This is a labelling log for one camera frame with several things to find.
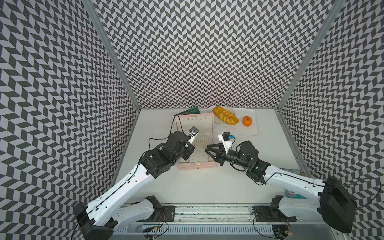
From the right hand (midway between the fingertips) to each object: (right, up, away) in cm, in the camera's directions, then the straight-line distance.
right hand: (206, 151), depth 71 cm
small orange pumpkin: (+30, +14, +34) cm, 48 cm away
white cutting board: (+35, +8, +37) cm, 52 cm away
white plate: (+9, +16, +42) cm, 46 cm away
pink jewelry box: (-3, -7, +14) cm, 16 cm away
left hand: (-10, +4, 0) cm, 11 cm away
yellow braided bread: (+16, +18, +37) cm, 44 cm away
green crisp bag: (-9, +23, +44) cm, 50 cm away
